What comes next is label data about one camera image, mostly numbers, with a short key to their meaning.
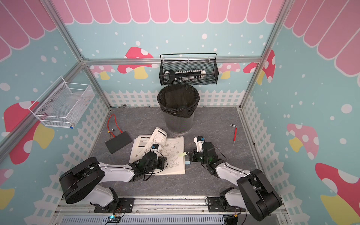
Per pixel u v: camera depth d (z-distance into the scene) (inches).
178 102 41.6
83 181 17.5
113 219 28.6
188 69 36.8
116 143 38.8
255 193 16.6
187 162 34.7
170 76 35.3
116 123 41.6
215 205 28.7
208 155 26.9
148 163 27.0
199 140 31.2
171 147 37.1
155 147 31.4
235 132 41.6
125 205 29.3
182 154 34.3
